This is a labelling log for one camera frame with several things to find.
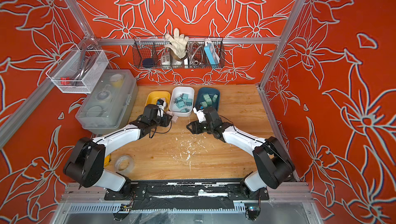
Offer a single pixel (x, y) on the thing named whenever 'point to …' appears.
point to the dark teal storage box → (199, 97)
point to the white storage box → (176, 92)
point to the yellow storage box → (152, 97)
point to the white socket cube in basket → (166, 61)
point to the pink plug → (175, 118)
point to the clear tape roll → (130, 166)
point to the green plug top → (209, 101)
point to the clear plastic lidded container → (108, 107)
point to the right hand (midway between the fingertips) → (187, 126)
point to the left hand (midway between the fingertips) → (169, 115)
